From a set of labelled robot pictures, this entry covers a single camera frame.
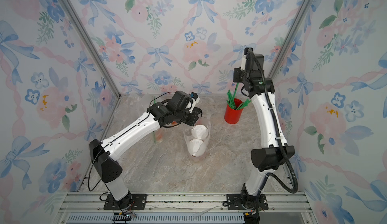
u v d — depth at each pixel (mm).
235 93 868
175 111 565
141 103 831
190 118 666
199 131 791
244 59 641
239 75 661
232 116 1008
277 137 449
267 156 445
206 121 775
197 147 734
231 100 931
